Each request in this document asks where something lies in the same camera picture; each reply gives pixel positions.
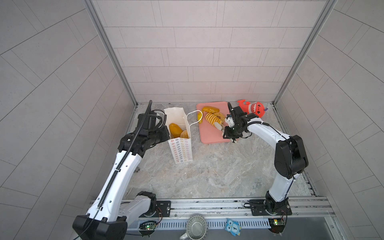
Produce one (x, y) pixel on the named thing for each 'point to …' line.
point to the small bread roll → (184, 134)
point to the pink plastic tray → (209, 133)
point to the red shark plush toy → (256, 108)
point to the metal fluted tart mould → (196, 227)
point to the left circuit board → (148, 225)
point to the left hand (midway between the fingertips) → (173, 130)
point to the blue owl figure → (233, 227)
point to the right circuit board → (277, 225)
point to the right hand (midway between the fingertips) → (224, 135)
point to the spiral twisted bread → (212, 118)
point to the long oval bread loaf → (175, 131)
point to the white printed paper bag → (177, 125)
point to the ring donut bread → (221, 116)
